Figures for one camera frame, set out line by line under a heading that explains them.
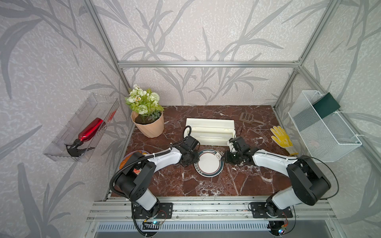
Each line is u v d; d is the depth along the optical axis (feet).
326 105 2.36
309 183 1.44
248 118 3.66
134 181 1.46
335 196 1.46
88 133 2.06
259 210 2.37
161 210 2.38
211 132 3.13
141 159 1.53
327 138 1.96
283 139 3.34
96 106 2.59
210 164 2.95
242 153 2.30
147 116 3.00
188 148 2.32
